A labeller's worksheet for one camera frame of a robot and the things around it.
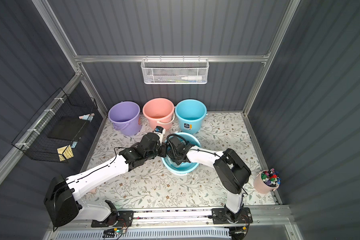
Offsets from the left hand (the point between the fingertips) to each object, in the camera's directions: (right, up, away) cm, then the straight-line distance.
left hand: (170, 147), depth 78 cm
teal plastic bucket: (+8, -14, +9) cm, 18 cm away
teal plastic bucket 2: (+12, +20, +30) cm, 38 cm away
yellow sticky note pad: (-42, 0, -17) cm, 45 cm away
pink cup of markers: (+49, -17, -3) cm, 52 cm away
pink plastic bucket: (-11, +22, +34) cm, 42 cm away
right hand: (-2, -7, +11) cm, 13 cm away
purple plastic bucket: (-33, +18, +24) cm, 45 cm away
